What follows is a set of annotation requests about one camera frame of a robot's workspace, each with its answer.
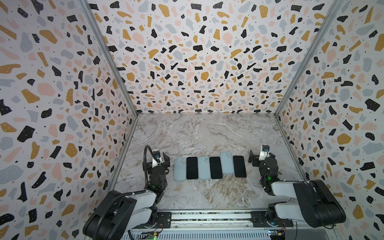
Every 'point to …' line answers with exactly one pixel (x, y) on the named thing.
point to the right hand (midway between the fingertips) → (259, 148)
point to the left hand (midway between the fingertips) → (154, 153)
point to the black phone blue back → (192, 168)
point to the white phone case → (227, 164)
